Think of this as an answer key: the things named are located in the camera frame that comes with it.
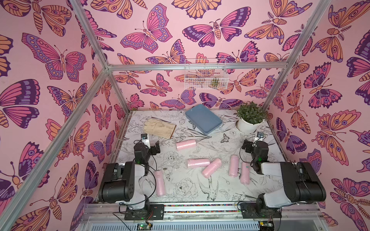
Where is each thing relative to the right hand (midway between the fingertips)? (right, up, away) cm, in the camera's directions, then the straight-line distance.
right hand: (250, 140), depth 93 cm
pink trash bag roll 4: (-12, -15, -5) cm, 20 cm away
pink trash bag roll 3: (-26, -15, -7) cm, 31 cm away
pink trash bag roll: (-42, -4, +2) cm, 42 cm away
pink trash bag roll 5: (-7, -21, -8) cm, 23 cm away
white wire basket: (-29, +44, +2) cm, 52 cm away
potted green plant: (-1, +16, -1) cm, 16 cm away
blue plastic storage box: (-32, +16, +21) cm, 41 cm away
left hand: (-64, 0, +1) cm, 64 cm away
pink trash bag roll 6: (-57, -19, -11) cm, 61 cm away
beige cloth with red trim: (-64, +8, +16) cm, 67 cm away
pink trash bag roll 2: (-35, -13, -5) cm, 37 cm away
